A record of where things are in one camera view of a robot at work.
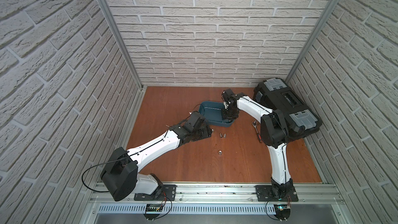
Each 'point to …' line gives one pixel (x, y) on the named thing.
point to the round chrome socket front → (219, 152)
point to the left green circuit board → (153, 211)
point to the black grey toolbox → (300, 120)
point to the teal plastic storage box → (212, 111)
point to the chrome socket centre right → (224, 135)
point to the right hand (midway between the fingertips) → (227, 117)
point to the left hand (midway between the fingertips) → (211, 130)
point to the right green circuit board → (282, 211)
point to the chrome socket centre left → (221, 135)
